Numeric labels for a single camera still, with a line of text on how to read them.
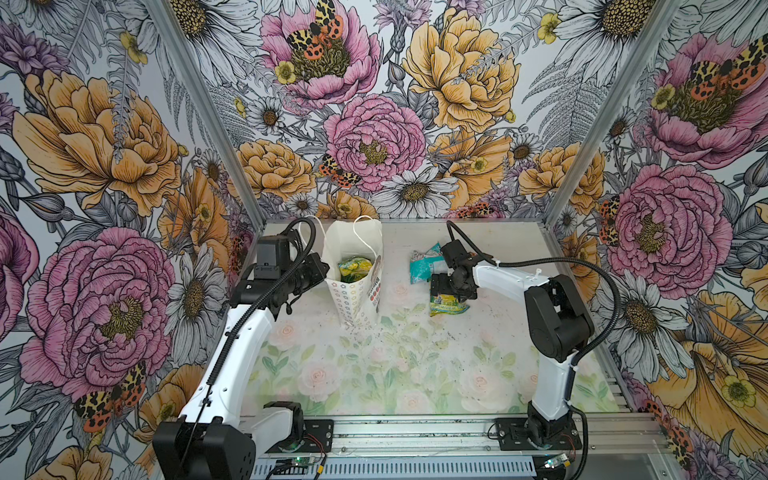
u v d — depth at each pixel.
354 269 0.89
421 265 1.04
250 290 0.52
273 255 0.57
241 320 0.47
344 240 0.96
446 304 0.94
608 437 0.76
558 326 0.52
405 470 1.12
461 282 0.76
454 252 0.83
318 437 0.73
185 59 0.78
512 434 0.74
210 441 0.37
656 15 0.73
